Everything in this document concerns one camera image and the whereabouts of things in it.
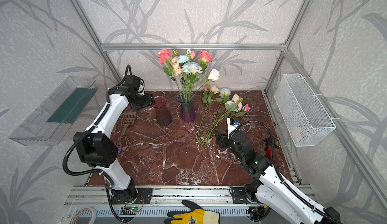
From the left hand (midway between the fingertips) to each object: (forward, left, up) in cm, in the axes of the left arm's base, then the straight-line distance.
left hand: (153, 98), depth 87 cm
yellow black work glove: (-54, -26, -17) cm, 63 cm away
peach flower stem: (+9, -15, +14) cm, 22 cm away
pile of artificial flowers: (+8, -49, -17) cm, 52 cm away
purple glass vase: (+2, -19, -18) cm, 26 cm away
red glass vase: (-1, -3, -17) cm, 18 cm away
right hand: (-18, -38, 0) cm, 42 cm away
